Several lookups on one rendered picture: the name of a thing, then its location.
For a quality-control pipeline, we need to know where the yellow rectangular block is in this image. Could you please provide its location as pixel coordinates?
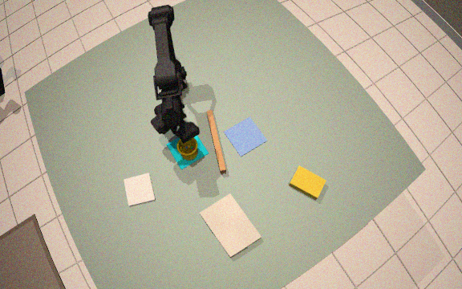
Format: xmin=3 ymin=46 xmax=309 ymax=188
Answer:
xmin=289 ymin=166 xmax=326 ymax=200

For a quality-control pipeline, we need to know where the olive-gold cup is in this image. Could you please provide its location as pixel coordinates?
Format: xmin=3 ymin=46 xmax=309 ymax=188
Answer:
xmin=176 ymin=138 xmax=197 ymax=161

